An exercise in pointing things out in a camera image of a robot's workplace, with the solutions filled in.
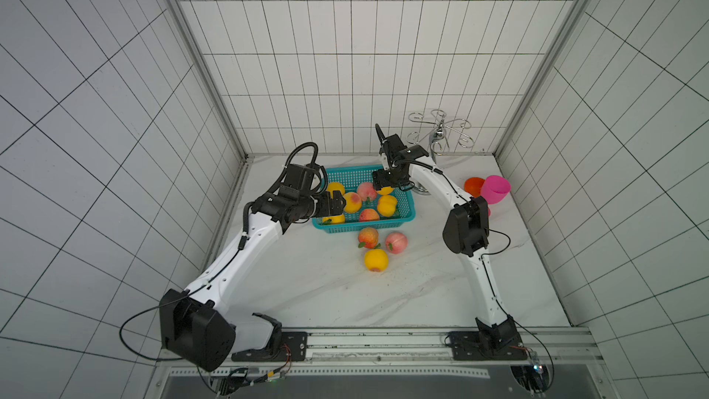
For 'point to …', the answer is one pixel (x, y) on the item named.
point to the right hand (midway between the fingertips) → (388, 177)
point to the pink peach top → (396, 243)
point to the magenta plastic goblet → (494, 189)
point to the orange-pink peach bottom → (353, 202)
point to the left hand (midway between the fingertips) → (328, 209)
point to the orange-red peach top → (368, 237)
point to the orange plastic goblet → (474, 186)
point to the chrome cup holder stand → (440, 131)
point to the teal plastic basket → (402, 216)
